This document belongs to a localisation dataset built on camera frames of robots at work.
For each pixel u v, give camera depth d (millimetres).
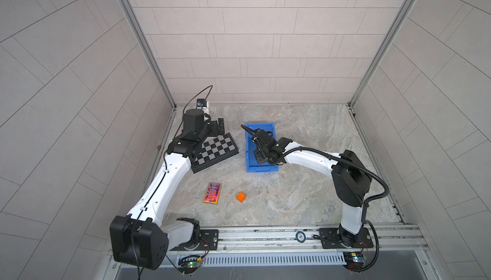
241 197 802
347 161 483
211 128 679
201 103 650
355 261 676
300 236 722
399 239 725
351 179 475
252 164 911
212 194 810
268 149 656
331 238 709
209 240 706
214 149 931
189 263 646
